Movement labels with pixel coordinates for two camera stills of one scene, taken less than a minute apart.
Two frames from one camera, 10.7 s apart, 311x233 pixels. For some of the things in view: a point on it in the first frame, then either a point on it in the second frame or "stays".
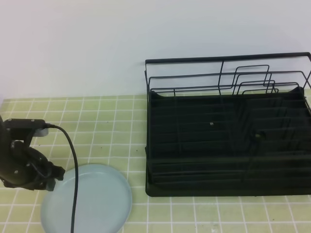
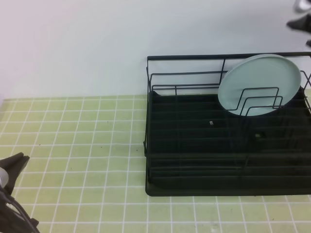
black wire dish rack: [227, 125] stays
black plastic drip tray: [228, 145] stays
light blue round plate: [103, 203] → [259, 85]
